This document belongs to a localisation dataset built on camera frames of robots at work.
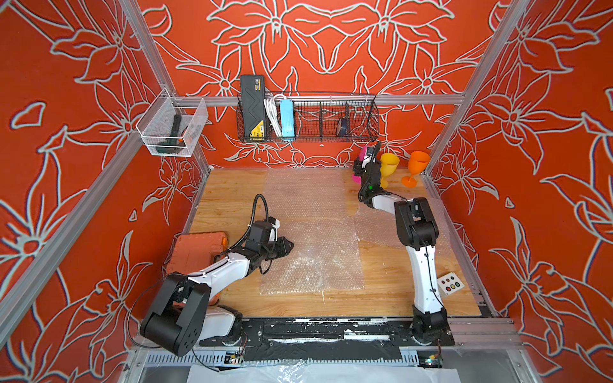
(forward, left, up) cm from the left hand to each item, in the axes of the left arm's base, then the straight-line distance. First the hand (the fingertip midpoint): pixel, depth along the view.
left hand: (293, 244), depth 87 cm
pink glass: (-2, -12, -4) cm, 13 cm away
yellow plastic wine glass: (+35, -38, +10) cm, 53 cm away
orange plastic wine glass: (+38, -51, +11) cm, 65 cm away
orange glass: (+24, -5, -6) cm, 25 cm away
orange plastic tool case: (-5, +37, 0) cm, 37 cm away
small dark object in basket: (+38, -16, +25) cm, 49 cm away
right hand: (+41, -27, +11) cm, 50 cm away
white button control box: (-10, -55, -2) cm, 56 cm away
